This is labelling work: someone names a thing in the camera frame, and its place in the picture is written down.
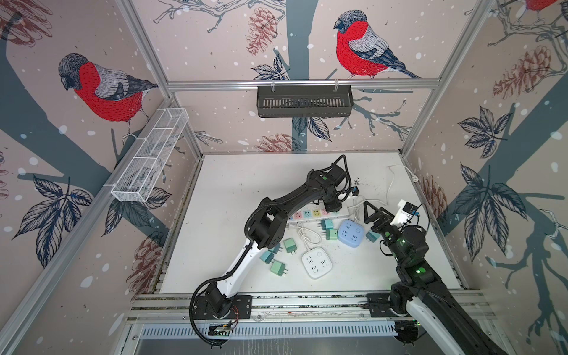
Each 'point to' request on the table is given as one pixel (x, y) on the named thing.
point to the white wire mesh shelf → (137, 178)
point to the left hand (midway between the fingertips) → (337, 205)
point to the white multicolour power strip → (316, 212)
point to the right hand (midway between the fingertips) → (369, 208)
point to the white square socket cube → (316, 262)
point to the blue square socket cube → (351, 233)
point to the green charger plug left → (290, 245)
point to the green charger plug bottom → (278, 268)
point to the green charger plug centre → (331, 234)
